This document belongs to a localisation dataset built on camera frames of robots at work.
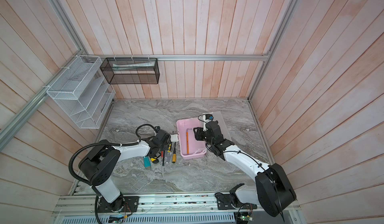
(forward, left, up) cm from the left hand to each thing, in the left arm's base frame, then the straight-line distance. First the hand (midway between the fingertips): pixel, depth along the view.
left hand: (163, 146), depth 95 cm
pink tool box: (0, -17, +1) cm, 17 cm away
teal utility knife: (-10, +9, 0) cm, 14 cm away
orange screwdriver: (+3, -16, +1) cm, 16 cm away
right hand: (+4, -20, +15) cm, 26 cm away
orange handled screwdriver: (-6, -7, +1) cm, 10 cm away
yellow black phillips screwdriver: (-3, -4, +3) cm, 6 cm away
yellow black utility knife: (-9, +5, +2) cm, 11 cm away
